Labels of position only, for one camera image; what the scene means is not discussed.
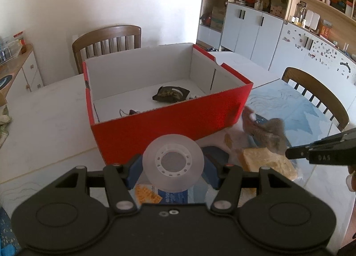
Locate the dark red binder clip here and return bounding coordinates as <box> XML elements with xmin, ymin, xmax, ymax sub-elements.
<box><xmin>119</xmin><ymin>109</ymin><xmax>139</xmax><ymax>118</ymax></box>

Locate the brown wooden chair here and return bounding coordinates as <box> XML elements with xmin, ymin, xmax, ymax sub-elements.
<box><xmin>282</xmin><ymin>67</ymin><xmax>349</xmax><ymax>131</ymax></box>
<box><xmin>72</xmin><ymin>25</ymin><xmax>142</xmax><ymax>74</ymax></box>

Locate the blue biscuit packet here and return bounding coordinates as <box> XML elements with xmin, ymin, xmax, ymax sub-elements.
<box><xmin>134</xmin><ymin>183</ymin><xmax>196</xmax><ymax>206</ymax></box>

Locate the white wall cupboard unit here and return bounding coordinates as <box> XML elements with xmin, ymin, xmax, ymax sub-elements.
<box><xmin>197</xmin><ymin>0</ymin><xmax>355</xmax><ymax>107</ymax></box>

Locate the red and white cardboard box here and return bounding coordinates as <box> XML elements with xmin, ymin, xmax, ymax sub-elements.
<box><xmin>83</xmin><ymin>44</ymin><xmax>253</xmax><ymax>164</ymax></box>

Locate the white side cabinet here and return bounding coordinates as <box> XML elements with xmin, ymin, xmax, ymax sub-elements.
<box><xmin>1</xmin><ymin>44</ymin><xmax>44</xmax><ymax>102</ymax></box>

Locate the clear tape roll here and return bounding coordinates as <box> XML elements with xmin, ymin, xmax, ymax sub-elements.
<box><xmin>142</xmin><ymin>134</ymin><xmax>204</xmax><ymax>193</ymax></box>

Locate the dark green pouch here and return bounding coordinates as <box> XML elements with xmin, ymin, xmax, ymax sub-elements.
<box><xmin>152</xmin><ymin>86</ymin><xmax>190</xmax><ymax>103</ymax></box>

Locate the bagged slice of bread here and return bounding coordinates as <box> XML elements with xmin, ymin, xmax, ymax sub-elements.
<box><xmin>224</xmin><ymin>132</ymin><xmax>299</xmax><ymax>198</ymax></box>

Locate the beige cloth bag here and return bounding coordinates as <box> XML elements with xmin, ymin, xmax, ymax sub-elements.
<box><xmin>0</xmin><ymin>105</ymin><xmax>12</xmax><ymax>147</ymax></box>

